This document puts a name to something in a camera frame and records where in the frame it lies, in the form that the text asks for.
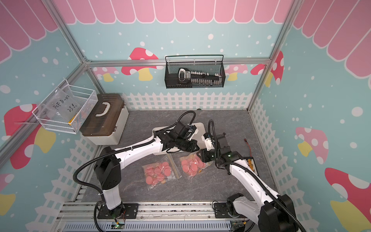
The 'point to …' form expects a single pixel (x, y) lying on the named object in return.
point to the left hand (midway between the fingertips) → (198, 151)
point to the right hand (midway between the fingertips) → (200, 152)
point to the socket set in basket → (200, 78)
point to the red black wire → (250, 150)
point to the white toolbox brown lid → (105, 124)
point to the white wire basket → (87, 98)
